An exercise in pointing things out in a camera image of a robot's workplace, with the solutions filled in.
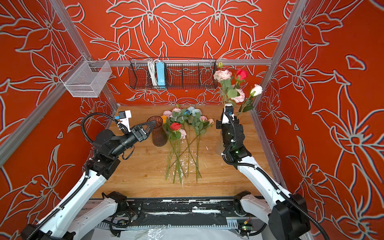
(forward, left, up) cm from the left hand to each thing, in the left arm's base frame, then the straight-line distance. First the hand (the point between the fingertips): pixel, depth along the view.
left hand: (153, 123), depth 63 cm
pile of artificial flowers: (+25, -9, -35) cm, 44 cm away
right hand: (+13, -32, -2) cm, 34 cm away
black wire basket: (+49, -1, -7) cm, 49 cm away
